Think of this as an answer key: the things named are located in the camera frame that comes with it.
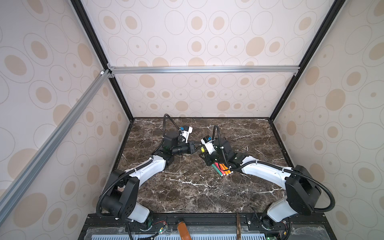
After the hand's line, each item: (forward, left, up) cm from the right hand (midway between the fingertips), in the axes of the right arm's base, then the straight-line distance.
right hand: (206, 153), depth 85 cm
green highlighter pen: (-3, -7, -14) cm, 16 cm away
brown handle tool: (-37, +10, -10) cm, 39 cm away
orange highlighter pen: (-17, -8, +16) cm, 25 cm away
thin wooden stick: (-33, -16, -13) cm, 39 cm away
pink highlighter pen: (-10, -5, +5) cm, 12 cm away
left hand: (0, +1, +9) cm, 9 cm away
